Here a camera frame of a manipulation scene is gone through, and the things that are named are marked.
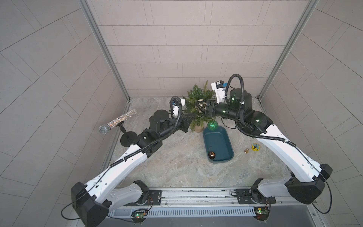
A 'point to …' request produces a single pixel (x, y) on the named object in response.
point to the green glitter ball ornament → (212, 125)
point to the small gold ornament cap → (246, 151)
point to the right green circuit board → (262, 213)
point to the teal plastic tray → (218, 141)
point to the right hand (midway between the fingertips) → (197, 104)
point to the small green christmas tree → (199, 121)
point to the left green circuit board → (138, 216)
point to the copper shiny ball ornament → (211, 155)
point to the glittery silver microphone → (105, 128)
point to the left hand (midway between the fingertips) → (197, 115)
